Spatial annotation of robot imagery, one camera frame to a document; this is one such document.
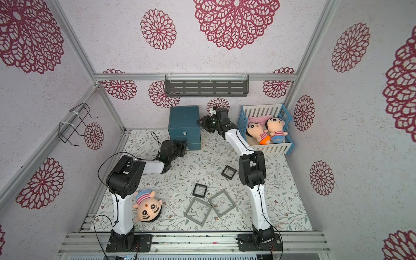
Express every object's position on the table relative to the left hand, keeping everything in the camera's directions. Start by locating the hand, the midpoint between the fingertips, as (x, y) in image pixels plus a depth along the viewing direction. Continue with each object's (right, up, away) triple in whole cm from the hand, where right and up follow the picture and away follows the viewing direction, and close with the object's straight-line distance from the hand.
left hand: (188, 138), depth 99 cm
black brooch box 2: (+8, -30, -9) cm, 32 cm away
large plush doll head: (-16, -34, -23) cm, 44 cm away
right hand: (+9, +9, -3) cm, 13 cm away
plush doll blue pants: (+54, +8, +2) cm, 55 cm away
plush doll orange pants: (+49, -1, +3) cm, 49 cm away
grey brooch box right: (+20, -35, -13) cm, 42 cm away
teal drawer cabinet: (-1, +7, -7) cm, 10 cm away
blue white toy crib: (+40, +7, +4) cm, 41 cm away
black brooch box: (+23, -23, -4) cm, 32 cm away
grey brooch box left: (+7, -38, -16) cm, 42 cm away
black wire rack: (-52, +3, -26) cm, 58 cm away
